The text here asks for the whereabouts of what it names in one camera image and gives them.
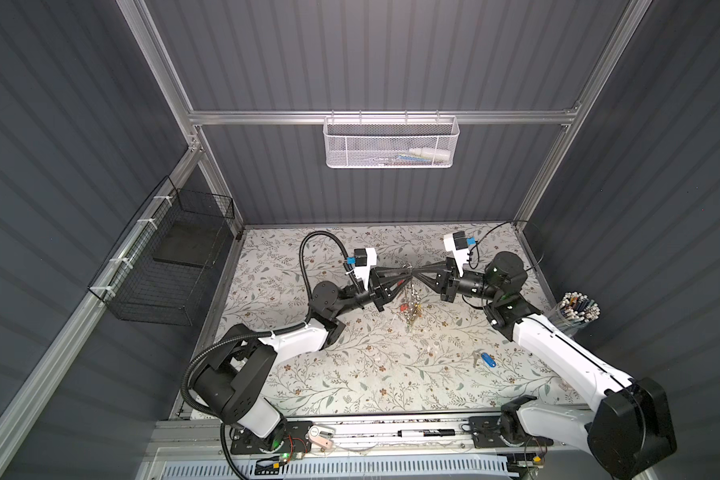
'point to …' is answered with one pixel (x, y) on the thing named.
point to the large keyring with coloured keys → (413, 307)
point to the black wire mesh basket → (160, 262)
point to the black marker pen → (434, 432)
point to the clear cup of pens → (574, 311)
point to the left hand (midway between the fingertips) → (412, 276)
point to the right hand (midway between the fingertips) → (417, 278)
